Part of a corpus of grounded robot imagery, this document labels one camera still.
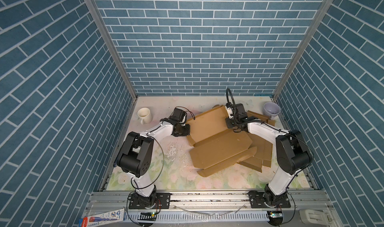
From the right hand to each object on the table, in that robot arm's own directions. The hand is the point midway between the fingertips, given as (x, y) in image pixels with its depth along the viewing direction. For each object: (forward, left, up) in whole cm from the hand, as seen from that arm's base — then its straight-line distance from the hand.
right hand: (228, 117), depth 97 cm
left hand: (-10, +25, -4) cm, 27 cm away
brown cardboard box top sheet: (-16, +8, -6) cm, 19 cm away
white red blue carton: (-58, +59, -7) cm, 83 cm away
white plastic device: (-49, -40, -8) cm, 64 cm away
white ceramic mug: (-2, +55, 0) cm, 56 cm away
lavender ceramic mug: (+15, -33, -6) cm, 37 cm away
